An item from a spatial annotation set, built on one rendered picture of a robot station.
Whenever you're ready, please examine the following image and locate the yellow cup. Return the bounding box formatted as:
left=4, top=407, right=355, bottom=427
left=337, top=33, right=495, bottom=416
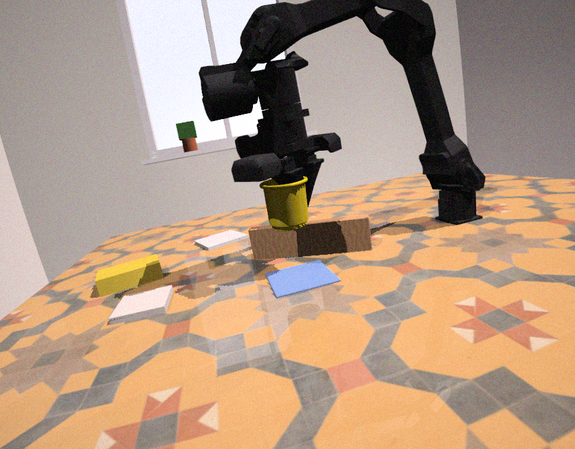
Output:
left=259, top=176, right=309, bottom=231

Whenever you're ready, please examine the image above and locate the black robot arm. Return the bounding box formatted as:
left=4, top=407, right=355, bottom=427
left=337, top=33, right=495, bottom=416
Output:
left=199, top=0, right=486, bottom=225

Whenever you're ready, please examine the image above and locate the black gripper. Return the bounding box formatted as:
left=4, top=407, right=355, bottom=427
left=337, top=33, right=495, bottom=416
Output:
left=232, top=103, right=342, bottom=207

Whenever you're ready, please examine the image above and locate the yellow rectangular block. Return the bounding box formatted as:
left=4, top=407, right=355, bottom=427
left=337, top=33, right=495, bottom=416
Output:
left=95, top=254, right=164, bottom=297

